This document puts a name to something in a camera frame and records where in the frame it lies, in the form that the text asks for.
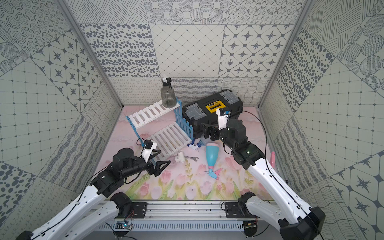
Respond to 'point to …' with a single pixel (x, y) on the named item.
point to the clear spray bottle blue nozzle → (201, 143)
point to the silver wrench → (194, 158)
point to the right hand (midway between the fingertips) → (210, 125)
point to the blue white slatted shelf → (166, 127)
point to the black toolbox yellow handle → (204, 110)
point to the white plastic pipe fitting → (180, 157)
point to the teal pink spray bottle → (212, 153)
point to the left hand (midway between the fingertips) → (163, 152)
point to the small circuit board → (123, 225)
